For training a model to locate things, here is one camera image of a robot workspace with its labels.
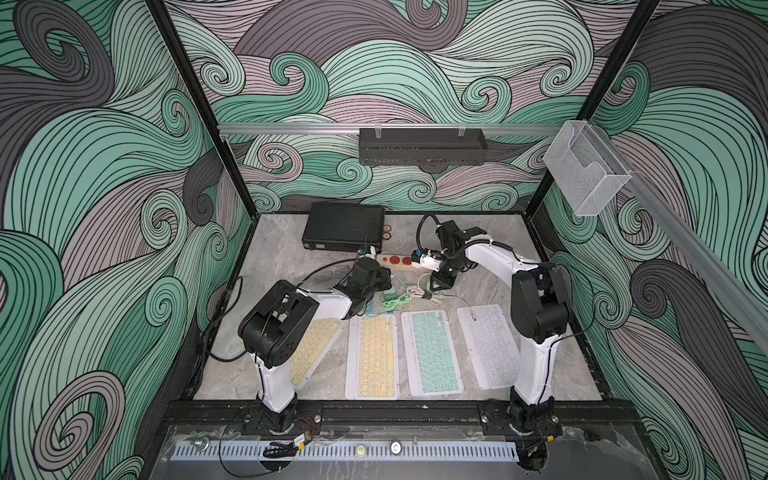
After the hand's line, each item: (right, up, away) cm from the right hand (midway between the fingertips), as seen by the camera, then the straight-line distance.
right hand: (434, 282), depth 94 cm
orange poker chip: (-14, +18, +22) cm, 32 cm away
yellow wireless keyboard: (-36, -15, -7) cm, 40 cm away
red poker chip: (-15, +15, +19) cm, 29 cm away
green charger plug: (-14, -4, 0) cm, 15 cm away
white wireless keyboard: (+14, -16, -9) cm, 23 cm away
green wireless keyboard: (-3, -22, -13) cm, 25 cm away
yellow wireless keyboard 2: (-20, -20, -11) cm, 30 cm away
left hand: (-14, +5, -1) cm, 15 cm away
